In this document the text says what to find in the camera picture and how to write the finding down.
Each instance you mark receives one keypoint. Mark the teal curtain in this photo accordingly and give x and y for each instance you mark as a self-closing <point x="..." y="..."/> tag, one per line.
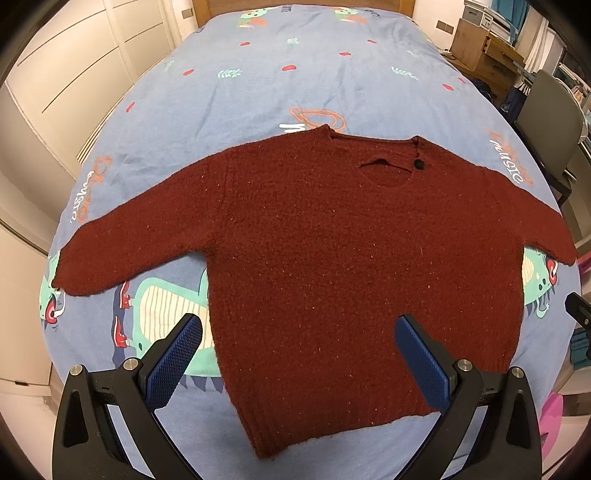
<point x="514" y="11"/>

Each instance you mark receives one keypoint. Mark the wall socket plate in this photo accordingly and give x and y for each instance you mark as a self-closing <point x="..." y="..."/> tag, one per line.
<point x="441" y="25"/>

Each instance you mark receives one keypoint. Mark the dark bag on floor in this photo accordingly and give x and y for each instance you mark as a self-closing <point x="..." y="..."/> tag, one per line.
<point x="513" y="104"/>

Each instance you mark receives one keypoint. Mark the dark red knit sweater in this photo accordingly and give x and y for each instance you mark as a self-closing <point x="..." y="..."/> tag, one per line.
<point x="315" y="243"/>

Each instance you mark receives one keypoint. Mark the grey storage box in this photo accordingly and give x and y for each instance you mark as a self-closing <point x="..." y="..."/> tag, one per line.
<point x="477" y="14"/>

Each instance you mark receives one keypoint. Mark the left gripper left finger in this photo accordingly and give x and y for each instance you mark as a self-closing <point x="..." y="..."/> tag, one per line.
<point x="86" y="444"/>

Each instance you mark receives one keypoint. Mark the white wardrobe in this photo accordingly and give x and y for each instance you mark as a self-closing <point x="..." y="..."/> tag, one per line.
<point x="94" y="110"/>

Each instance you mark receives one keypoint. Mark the wooden bedside cabinet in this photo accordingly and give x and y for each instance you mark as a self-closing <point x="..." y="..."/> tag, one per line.
<point x="481" y="55"/>

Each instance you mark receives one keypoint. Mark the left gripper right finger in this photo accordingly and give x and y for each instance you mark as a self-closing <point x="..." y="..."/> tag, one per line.
<point x="508" y="444"/>

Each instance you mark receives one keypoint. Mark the folded teal cloth stack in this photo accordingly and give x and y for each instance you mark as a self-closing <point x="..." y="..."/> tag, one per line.
<point x="579" y="349"/>

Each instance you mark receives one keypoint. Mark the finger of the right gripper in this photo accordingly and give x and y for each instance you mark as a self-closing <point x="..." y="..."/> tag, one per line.
<point x="579" y="309"/>

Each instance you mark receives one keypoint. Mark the grey office chair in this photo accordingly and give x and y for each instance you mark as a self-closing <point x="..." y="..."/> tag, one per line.
<point x="551" y="125"/>

